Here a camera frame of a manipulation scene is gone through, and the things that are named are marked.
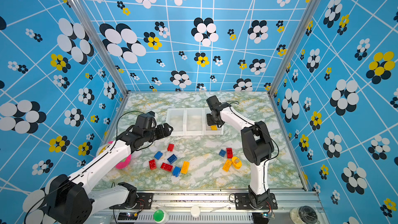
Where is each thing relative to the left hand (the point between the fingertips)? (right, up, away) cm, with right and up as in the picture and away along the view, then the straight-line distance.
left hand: (169, 129), depth 83 cm
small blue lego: (-7, -16, +5) cm, 18 cm away
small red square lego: (-1, -12, +9) cm, 15 cm away
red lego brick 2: (+34, -14, +6) cm, 37 cm away
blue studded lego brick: (+1, -17, +3) cm, 17 cm away
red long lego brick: (-1, -20, 0) cm, 20 cm away
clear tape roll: (+59, -31, -21) cm, 70 cm away
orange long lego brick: (+32, -19, 0) cm, 37 cm away
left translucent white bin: (0, +4, +22) cm, 23 cm away
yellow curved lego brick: (+25, -1, +16) cm, 30 cm away
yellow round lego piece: (+37, -18, 0) cm, 41 cm away
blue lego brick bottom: (+4, -22, -1) cm, 23 cm away
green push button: (+1, -33, -20) cm, 38 cm away
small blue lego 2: (+30, -14, +6) cm, 34 cm away
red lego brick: (-9, -19, +1) cm, 21 cm away
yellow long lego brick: (+9, -21, +1) cm, 23 cm away
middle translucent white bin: (+13, +2, +20) cm, 23 cm away
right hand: (+25, +3, +14) cm, 29 cm away
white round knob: (+15, -32, -18) cm, 40 cm away
